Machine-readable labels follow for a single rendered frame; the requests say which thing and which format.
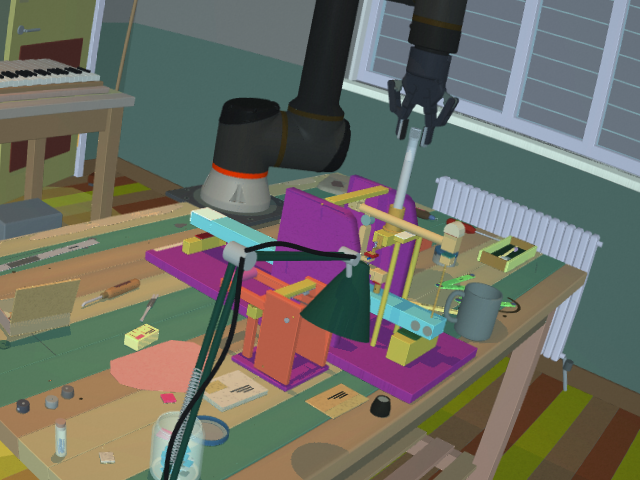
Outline pink felt piece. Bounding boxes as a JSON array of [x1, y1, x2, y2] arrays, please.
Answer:
[[109, 339, 205, 393]]

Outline wooden hammer shank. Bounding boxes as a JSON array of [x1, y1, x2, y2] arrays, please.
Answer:
[[357, 201, 447, 246]]

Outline dark green desk lamp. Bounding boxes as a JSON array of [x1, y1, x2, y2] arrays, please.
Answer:
[[158, 241, 374, 480]]

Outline blue tape ring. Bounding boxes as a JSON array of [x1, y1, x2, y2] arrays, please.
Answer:
[[196, 414, 231, 448]]

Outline small grey tool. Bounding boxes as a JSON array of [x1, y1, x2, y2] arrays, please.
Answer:
[[139, 294, 161, 323]]

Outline green tweezers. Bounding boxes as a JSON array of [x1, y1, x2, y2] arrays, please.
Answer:
[[433, 273, 477, 292]]

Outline clear vial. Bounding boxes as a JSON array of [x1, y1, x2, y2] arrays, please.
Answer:
[[53, 417, 69, 459]]

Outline wooden handled knife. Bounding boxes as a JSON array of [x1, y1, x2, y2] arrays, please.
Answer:
[[81, 277, 142, 310]]

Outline wooden damper lever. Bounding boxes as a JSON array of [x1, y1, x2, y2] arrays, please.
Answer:
[[357, 214, 377, 254]]

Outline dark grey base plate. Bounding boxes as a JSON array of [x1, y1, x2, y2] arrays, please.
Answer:
[[166, 186, 282, 225]]

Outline wooden stick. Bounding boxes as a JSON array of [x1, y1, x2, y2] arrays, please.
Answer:
[[113, 0, 140, 94]]

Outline white card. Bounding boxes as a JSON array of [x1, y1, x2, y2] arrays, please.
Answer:
[[201, 370, 270, 413]]

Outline tan sandpaper block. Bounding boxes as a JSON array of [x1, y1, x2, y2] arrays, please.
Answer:
[[0, 278, 82, 342]]

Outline grey box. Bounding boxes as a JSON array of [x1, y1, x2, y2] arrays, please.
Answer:
[[0, 197, 65, 241]]

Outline piano keyboard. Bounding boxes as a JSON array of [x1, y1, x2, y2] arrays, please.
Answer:
[[0, 57, 103, 94]]

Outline tan card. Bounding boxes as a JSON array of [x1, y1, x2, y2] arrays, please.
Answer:
[[305, 383, 370, 419]]

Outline white window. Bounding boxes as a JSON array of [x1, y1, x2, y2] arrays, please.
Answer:
[[344, 0, 640, 194]]

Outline purple key model body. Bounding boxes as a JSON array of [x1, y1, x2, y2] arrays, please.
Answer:
[[144, 174, 480, 407]]

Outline grey ruler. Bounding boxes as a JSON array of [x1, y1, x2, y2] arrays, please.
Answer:
[[0, 238, 102, 275]]

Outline grey mug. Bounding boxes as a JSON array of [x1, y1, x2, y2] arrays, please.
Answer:
[[443, 281, 504, 343]]

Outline yellow-green tray box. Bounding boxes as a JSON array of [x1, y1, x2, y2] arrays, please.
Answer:
[[476, 236, 539, 274]]

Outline yellow bar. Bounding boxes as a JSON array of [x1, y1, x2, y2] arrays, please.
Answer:
[[324, 185, 390, 207], [272, 278, 318, 300]]

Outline orange bracket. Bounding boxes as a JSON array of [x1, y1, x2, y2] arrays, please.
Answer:
[[233, 285, 332, 387]]

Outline white radiator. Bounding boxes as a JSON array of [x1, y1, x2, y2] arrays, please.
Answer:
[[431, 175, 604, 362]]

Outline grey regulating tool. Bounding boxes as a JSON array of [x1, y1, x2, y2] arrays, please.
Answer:
[[393, 127, 424, 210]]

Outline wooden table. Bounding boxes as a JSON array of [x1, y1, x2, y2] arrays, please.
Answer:
[[0, 82, 137, 222]]

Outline wooden planks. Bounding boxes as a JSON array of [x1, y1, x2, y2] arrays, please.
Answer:
[[387, 433, 477, 480]]

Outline wooden hammer head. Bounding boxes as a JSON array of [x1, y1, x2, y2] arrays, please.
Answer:
[[441, 221, 467, 267]]

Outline black knob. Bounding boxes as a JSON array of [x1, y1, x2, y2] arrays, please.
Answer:
[[369, 393, 395, 419]]

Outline small yellow box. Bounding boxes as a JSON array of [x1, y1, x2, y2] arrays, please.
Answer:
[[123, 323, 162, 352]]

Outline glass jar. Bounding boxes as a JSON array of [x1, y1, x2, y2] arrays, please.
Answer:
[[149, 410, 206, 480]]

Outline yellow rod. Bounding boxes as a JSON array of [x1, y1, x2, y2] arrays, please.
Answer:
[[368, 234, 401, 349], [399, 233, 424, 302]]

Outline yellow block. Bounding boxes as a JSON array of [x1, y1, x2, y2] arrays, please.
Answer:
[[386, 331, 437, 370], [181, 233, 225, 257]]

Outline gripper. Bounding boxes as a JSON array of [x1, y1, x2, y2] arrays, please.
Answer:
[[387, 45, 461, 148]]

